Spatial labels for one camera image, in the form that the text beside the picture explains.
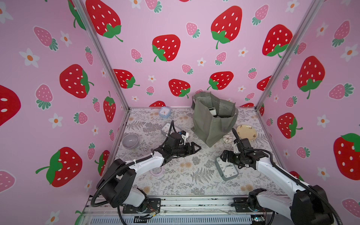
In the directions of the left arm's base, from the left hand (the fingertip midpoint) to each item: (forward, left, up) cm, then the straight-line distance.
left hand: (199, 149), depth 81 cm
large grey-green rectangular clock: (-8, -18, -12) cm, 23 cm away
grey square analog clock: (+22, +23, -10) cm, 34 cm away
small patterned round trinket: (+15, -22, -11) cm, 29 cm away
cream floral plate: (+23, -40, -13) cm, 48 cm away
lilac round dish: (+12, +48, -11) cm, 50 cm away
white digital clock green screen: (+31, -12, +1) cm, 33 cm away
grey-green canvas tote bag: (+11, -9, +5) cm, 15 cm away
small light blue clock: (+40, +25, -9) cm, 48 cm away
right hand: (-2, -17, -7) cm, 18 cm away
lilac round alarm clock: (-9, +25, -11) cm, 29 cm away
